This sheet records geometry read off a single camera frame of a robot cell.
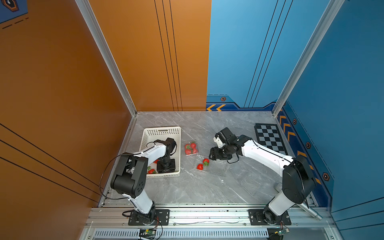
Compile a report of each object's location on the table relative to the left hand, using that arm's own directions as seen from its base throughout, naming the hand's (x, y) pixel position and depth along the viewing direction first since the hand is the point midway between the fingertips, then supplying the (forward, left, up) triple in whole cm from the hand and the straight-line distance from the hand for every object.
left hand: (170, 170), depth 90 cm
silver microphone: (-21, -73, +2) cm, 76 cm away
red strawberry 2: (+17, -14, +3) cm, 22 cm away
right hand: (+4, -26, +10) cm, 28 cm away
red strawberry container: (+4, -22, +4) cm, 22 cm away
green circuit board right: (-30, -56, +1) cm, 64 cm away
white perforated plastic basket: (+24, +16, +3) cm, 29 cm away
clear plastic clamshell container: (+19, -11, +2) cm, 22 cm away
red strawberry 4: (+11, -11, +3) cm, 16 cm away
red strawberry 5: (-2, +10, +3) cm, 11 cm away
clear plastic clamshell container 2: (+3, -30, -1) cm, 30 cm away
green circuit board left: (-30, +7, -1) cm, 31 cm away
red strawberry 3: (+14, -10, +3) cm, 18 cm away
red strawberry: (+1, -18, +4) cm, 18 cm away
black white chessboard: (+24, -66, +3) cm, 70 cm away
